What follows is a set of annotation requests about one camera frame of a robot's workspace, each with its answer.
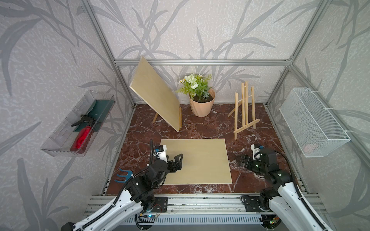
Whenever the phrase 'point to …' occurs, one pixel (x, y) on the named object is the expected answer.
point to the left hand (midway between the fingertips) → (177, 157)
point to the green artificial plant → (197, 86)
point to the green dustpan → (98, 112)
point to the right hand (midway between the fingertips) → (239, 158)
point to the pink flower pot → (203, 109)
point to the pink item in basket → (308, 148)
